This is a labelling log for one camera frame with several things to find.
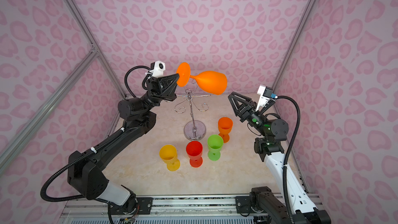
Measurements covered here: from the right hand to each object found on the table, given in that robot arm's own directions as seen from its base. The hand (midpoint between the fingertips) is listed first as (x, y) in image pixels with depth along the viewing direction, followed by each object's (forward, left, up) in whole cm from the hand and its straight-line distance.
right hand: (230, 98), depth 57 cm
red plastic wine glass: (-7, +15, -29) cm, 33 cm away
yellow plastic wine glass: (-7, +28, -34) cm, 45 cm away
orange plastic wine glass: (+9, -2, -31) cm, 33 cm away
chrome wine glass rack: (+13, +17, -43) cm, 48 cm away
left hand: (-4, +17, +12) cm, 21 cm away
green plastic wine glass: (0, +4, -36) cm, 36 cm away
